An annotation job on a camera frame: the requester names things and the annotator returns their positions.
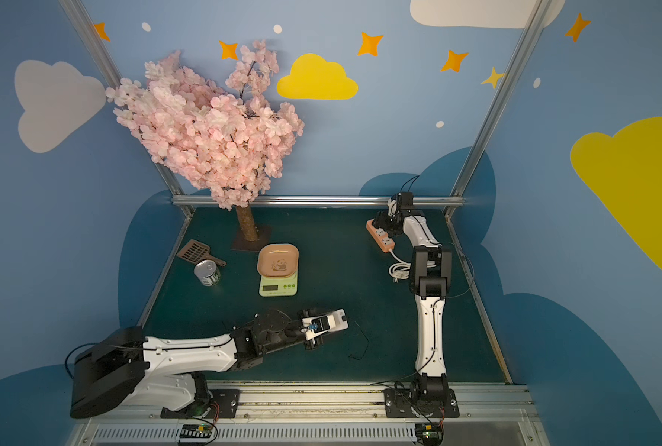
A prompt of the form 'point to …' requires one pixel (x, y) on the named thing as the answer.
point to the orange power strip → (380, 236)
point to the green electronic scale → (278, 286)
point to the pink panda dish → (277, 260)
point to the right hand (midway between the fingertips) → (381, 220)
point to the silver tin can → (207, 272)
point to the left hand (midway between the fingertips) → (337, 312)
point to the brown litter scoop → (196, 252)
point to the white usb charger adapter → (313, 326)
